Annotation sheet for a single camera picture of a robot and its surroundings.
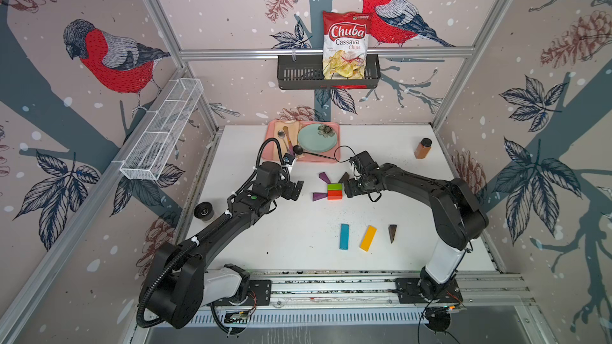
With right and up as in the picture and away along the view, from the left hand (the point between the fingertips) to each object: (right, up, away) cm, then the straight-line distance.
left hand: (295, 171), depth 85 cm
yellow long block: (+27, -25, +1) cm, 37 cm away
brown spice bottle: (+55, +8, +18) cm, 59 cm away
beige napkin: (-3, +18, +34) cm, 39 cm away
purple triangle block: (+11, -4, +15) cm, 20 cm away
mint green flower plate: (+9, +13, +32) cm, 36 cm away
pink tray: (+15, +6, +26) cm, 31 cm away
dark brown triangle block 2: (+36, -21, 0) cm, 42 cm away
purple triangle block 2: (+9, -11, +9) cm, 17 cm away
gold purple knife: (-5, +10, +29) cm, 31 cm away
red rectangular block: (+15, -10, +8) cm, 20 cm away
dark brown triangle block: (+20, -4, +13) cm, 24 cm away
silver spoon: (-9, +16, +33) cm, 37 cm away
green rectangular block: (+15, -8, +13) cm, 22 cm away
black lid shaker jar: (-31, -13, -5) cm, 34 cm away
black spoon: (0, +8, +25) cm, 27 cm away
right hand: (+23, -7, +10) cm, 26 cm away
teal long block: (+18, -24, 0) cm, 30 cm away
